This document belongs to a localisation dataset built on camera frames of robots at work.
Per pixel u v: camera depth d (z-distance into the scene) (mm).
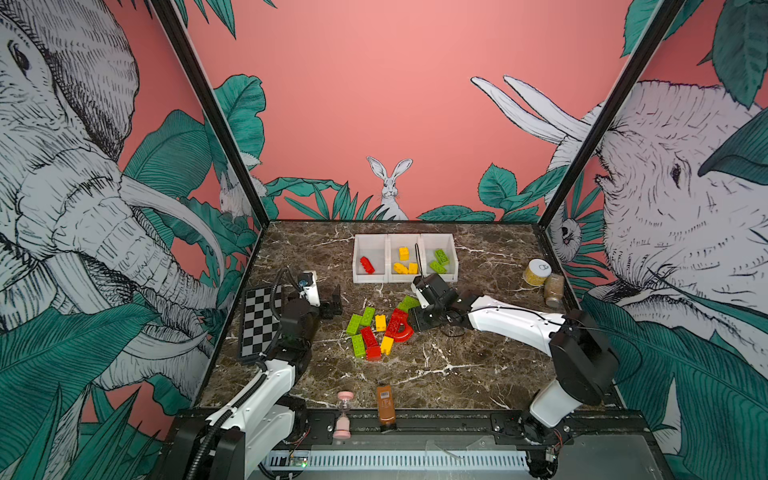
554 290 969
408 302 968
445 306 670
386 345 859
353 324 904
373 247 1086
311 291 725
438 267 1069
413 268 1041
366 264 1045
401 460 780
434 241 1099
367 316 932
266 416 587
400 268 1033
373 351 863
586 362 450
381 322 904
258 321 878
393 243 1108
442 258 1074
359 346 860
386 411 745
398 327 907
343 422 732
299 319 618
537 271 1007
